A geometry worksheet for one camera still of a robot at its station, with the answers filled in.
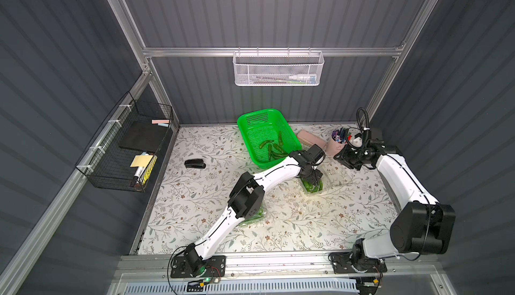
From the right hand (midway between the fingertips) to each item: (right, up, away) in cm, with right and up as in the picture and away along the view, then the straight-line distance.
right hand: (340, 157), depth 85 cm
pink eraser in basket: (-78, +15, 0) cm, 80 cm away
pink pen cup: (+4, +7, +13) cm, 15 cm away
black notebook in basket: (-80, +9, -8) cm, 81 cm away
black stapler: (-68, -4, +17) cm, 70 cm away
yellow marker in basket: (-69, 0, -21) cm, 72 cm away
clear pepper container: (-32, -23, -2) cm, 40 cm away
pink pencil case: (-6, +8, +27) cm, 29 cm away
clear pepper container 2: (-3, -11, +9) cm, 15 cm away
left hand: (-9, -10, +8) cm, 15 cm away
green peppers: (-25, +1, +21) cm, 33 cm away
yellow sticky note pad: (-77, 0, -14) cm, 78 cm away
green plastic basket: (-29, +10, +31) cm, 44 cm away
